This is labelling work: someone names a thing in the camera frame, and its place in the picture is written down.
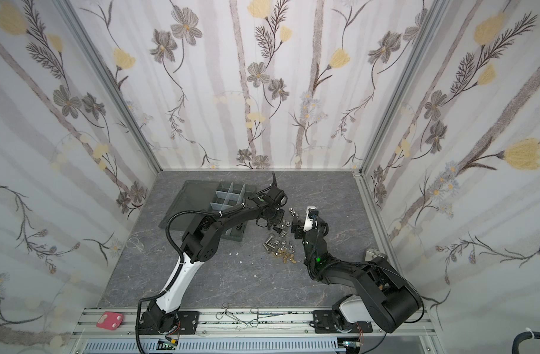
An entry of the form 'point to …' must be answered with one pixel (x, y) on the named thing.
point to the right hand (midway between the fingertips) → (307, 213)
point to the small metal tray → (372, 253)
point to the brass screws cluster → (282, 253)
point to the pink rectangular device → (110, 321)
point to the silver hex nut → (291, 209)
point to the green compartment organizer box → (212, 195)
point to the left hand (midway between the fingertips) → (283, 215)
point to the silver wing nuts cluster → (277, 245)
